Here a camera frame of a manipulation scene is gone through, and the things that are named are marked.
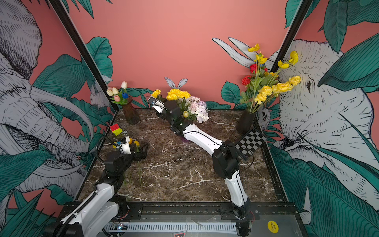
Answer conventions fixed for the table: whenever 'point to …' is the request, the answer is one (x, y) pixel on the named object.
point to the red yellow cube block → (116, 129)
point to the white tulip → (124, 84)
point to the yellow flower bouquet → (260, 85)
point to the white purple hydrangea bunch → (198, 107)
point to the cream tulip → (115, 91)
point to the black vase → (245, 122)
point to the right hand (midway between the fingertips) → (159, 98)
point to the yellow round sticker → (273, 226)
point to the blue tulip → (125, 95)
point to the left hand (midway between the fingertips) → (143, 142)
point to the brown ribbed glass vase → (131, 113)
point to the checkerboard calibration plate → (250, 143)
